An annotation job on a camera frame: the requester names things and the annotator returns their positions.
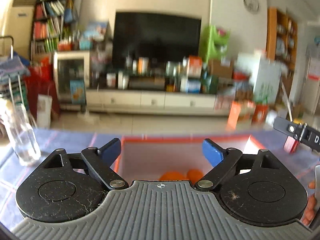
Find large orange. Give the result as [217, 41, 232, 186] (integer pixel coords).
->
[187, 169, 204, 185]
[159, 171, 189, 181]

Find person's hand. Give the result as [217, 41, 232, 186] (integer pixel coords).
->
[302, 194, 317, 226]

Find red yellow-lid can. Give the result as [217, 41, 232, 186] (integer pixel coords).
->
[283, 136, 299, 154]

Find orange cardboard box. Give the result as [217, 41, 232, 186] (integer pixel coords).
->
[111, 133, 265, 183]

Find orange paper bag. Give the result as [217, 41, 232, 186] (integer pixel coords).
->
[227, 101, 242, 130]

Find white low tv cabinet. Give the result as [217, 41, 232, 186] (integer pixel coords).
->
[86, 89, 232, 116]

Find clear glass mason jar mug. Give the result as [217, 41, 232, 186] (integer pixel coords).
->
[1, 99, 41, 166]

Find white mini fridge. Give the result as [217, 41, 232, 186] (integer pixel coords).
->
[235, 53, 282, 105]

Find white cylindrical humidifier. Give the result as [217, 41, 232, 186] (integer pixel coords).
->
[36, 94, 52, 129]

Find brown cardboard box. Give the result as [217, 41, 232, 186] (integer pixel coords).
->
[208, 58, 234, 79]

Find white glass-door small cabinet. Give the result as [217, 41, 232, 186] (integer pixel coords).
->
[53, 50, 90, 105]

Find wooden bookshelf right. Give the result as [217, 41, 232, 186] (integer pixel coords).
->
[266, 6, 299, 71]

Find green plastic stacking bins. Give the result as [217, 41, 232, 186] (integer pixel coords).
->
[199, 25, 231, 63]

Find black flat screen television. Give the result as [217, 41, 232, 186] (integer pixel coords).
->
[112, 11, 201, 68]

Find bookshelf with colourful books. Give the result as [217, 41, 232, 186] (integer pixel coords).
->
[30, 0, 77, 56]

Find round wall clock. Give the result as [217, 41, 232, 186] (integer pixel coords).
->
[243, 0, 259, 14]

